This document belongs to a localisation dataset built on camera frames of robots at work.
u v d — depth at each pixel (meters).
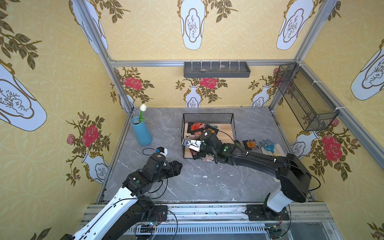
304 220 0.74
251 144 1.00
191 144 0.68
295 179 0.43
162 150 0.70
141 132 0.89
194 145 0.68
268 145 0.98
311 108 0.76
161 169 0.59
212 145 0.62
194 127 0.88
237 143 1.00
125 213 0.60
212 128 0.88
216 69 0.93
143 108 0.81
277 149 0.96
